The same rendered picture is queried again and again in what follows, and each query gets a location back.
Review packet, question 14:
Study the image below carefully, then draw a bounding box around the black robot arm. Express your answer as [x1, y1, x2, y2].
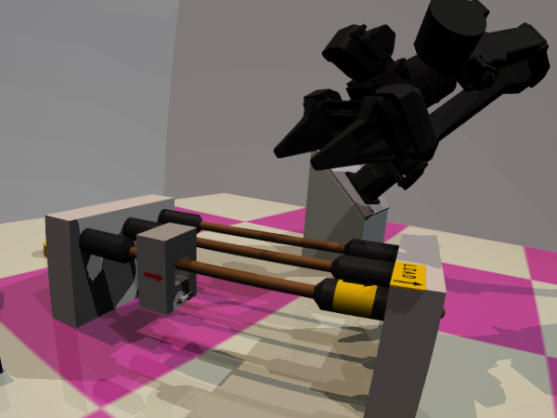
[322, 0, 550, 204]

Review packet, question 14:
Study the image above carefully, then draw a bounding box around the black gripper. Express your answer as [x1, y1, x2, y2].
[273, 64, 436, 170]

